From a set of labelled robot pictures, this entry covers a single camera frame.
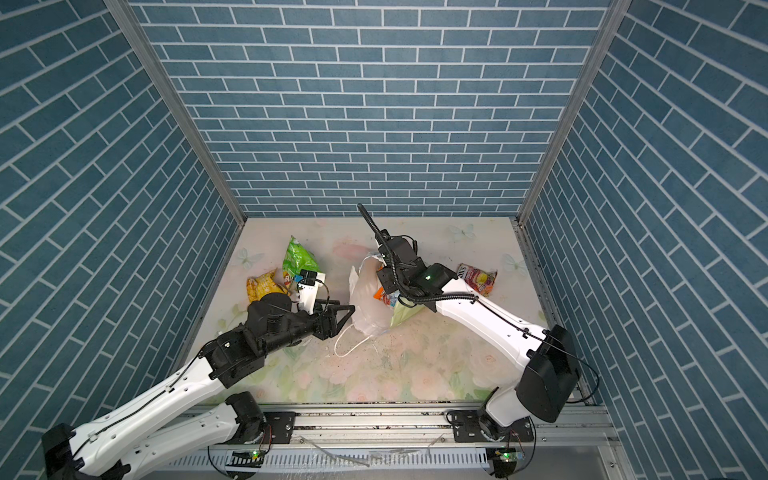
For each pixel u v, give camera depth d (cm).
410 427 76
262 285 96
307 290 62
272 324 52
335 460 70
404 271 57
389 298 92
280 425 74
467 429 73
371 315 90
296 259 94
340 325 65
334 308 63
